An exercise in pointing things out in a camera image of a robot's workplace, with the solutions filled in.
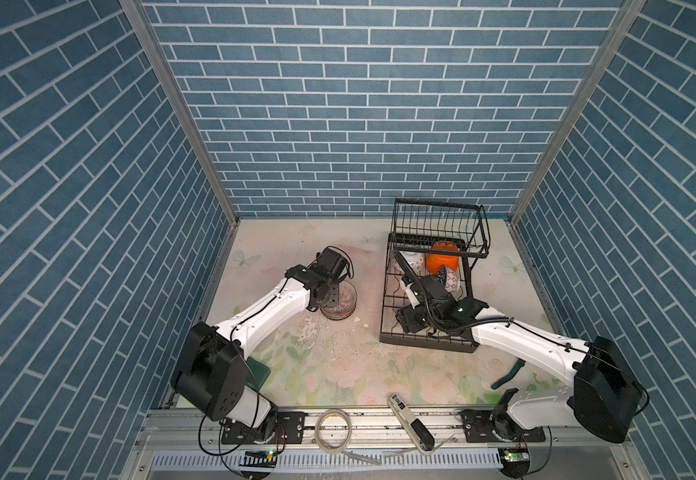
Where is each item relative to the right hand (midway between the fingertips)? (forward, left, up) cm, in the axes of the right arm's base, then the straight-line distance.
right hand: (402, 309), depth 84 cm
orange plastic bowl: (+20, -11, -3) cm, 23 cm away
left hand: (+2, +22, +1) cm, 22 cm away
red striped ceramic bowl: (+3, +17, -4) cm, 17 cm away
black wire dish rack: (+25, -4, +9) cm, 27 cm away
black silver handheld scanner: (-29, -5, -5) cm, 30 cm away
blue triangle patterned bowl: (+11, -14, +1) cm, 18 cm away
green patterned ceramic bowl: (+20, -5, -3) cm, 21 cm away
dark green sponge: (-18, +41, -11) cm, 46 cm away
